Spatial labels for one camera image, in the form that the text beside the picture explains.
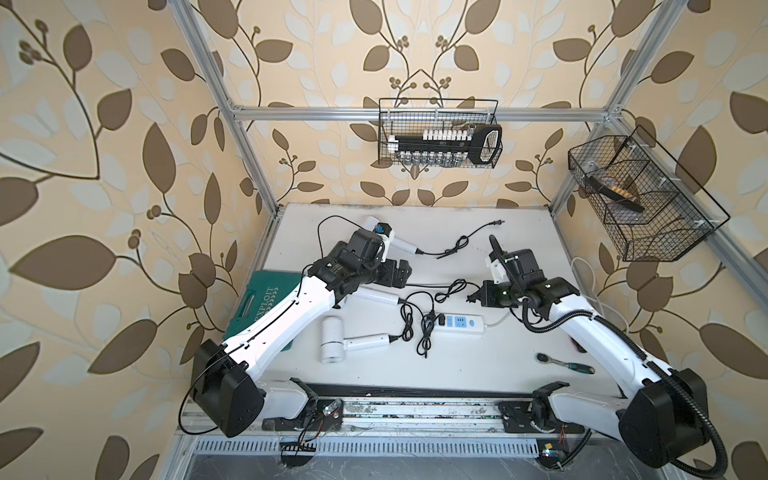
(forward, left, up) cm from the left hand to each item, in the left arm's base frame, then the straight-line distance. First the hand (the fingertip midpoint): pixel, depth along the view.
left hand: (393, 263), depth 77 cm
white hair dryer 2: (-14, +17, -18) cm, 29 cm away
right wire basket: (+8, -64, +13) cm, 66 cm away
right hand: (-4, -24, -10) cm, 26 cm away
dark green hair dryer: (-9, -24, 0) cm, 26 cm away
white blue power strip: (-8, -20, -19) cm, 29 cm away
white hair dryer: (+31, +8, -17) cm, 36 cm away
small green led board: (-30, +15, -20) cm, 39 cm away
